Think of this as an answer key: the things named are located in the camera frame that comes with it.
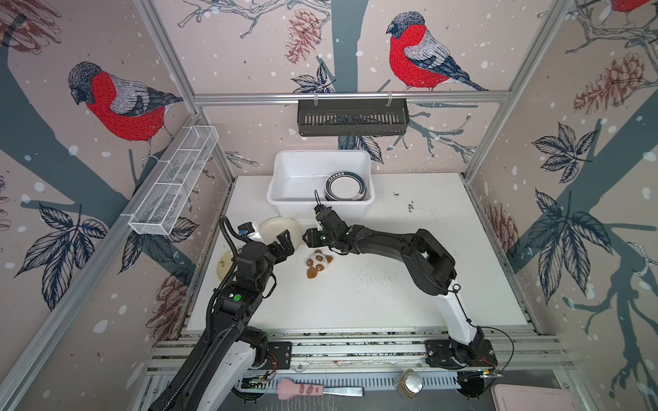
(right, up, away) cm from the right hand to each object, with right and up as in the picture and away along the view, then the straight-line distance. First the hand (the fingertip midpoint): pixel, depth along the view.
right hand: (306, 239), depth 94 cm
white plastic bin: (-7, +24, +25) cm, 35 cm away
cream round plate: (-15, +3, +6) cm, 17 cm away
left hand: (-7, +4, -19) cm, 20 cm away
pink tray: (+61, -37, -29) cm, 76 cm away
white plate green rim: (+15, +21, +17) cm, 30 cm away
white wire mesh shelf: (-39, +13, -23) cm, 47 cm away
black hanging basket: (+19, +49, +11) cm, 53 cm away
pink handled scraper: (-2, -36, -27) cm, 45 cm away
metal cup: (+29, -29, -34) cm, 54 cm away
